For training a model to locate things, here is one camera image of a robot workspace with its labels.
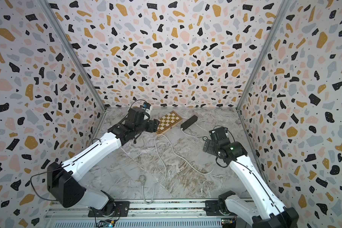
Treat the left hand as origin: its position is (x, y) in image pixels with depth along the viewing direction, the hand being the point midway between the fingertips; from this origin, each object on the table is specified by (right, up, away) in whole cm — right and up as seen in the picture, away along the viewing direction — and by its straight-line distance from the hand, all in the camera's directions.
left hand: (156, 120), depth 80 cm
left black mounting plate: (-16, -46, -6) cm, 50 cm away
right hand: (+31, -15, -2) cm, 35 cm away
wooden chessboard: (+5, -1, +31) cm, 31 cm away
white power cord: (-8, -33, +4) cm, 35 cm away
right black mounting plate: (+30, -46, -6) cm, 55 cm away
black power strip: (+21, -1, +33) cm, 39 cm away
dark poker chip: (+31, -13, +24) cm, 41 cm away
